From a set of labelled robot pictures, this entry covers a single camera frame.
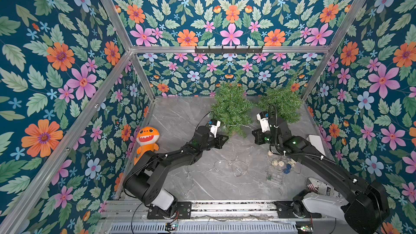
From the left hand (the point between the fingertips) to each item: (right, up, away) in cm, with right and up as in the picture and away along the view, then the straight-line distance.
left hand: (230, 136), depth 84 cm
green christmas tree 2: (+28, +20, -4) cm, 35 cm away
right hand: (+12, +5, -4) cm, 14 cm away
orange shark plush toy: (-46, -1, +4) cm, 46 cm away
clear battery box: (+24, -20, 0) cm, 31 cm away
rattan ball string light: (+27, -14, +2) cm, 31 cm away
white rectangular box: (+50, -4, +6) cm, 50 cm away
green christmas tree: (0, +15, -9) cm, 18 cm away
